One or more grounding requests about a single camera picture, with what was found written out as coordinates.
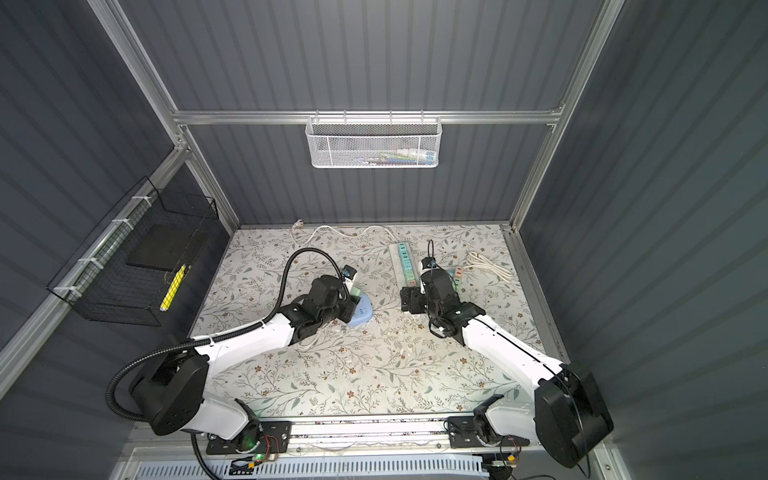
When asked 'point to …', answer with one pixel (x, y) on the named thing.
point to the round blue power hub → (363, 312)
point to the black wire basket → (132, 267)
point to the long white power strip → (405, 264)
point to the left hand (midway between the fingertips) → (352, 294)
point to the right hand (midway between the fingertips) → (417, 292)
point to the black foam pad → (161, 246)
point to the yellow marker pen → (172, 290)
